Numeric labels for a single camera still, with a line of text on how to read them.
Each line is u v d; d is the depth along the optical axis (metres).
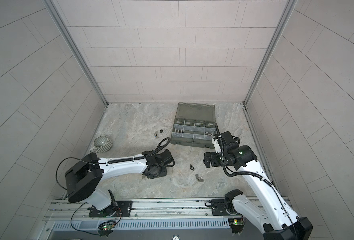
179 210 0.71
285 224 0.36
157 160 0.63
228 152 0.52
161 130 1.01
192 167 0.84
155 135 0.97
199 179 0.80
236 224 0.68
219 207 0.71
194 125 0.99
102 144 0.92
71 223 0.67
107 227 0.64
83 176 0.45
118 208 0.70
